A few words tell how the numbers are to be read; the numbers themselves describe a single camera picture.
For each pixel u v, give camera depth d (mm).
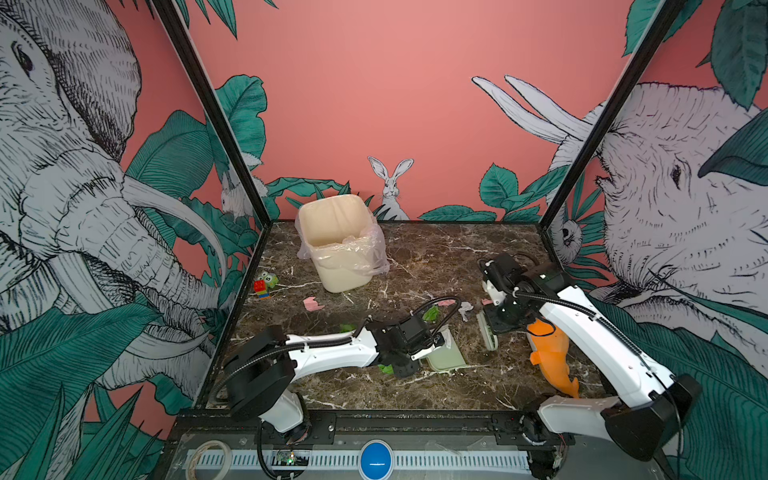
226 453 689
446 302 649
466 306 947
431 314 928
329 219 954
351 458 702
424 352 711
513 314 646
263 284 966
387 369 817
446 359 838
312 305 958
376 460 688
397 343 636
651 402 386
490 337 882
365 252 810
